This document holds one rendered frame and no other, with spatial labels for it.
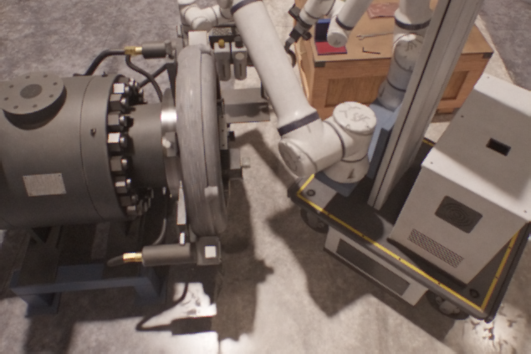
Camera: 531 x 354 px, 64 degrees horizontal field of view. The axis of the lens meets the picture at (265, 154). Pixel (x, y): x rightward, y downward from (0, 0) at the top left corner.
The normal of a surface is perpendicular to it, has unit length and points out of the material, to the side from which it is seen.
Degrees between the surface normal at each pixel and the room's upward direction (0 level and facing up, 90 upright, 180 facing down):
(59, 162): 48
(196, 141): 39
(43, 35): 0
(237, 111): 0
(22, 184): 61
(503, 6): 0
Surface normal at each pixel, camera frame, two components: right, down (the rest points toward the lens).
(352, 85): 0.09, 0.78
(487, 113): 0.00, -0.62
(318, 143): 0.32, -0.10
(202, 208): 0.10, 0.59
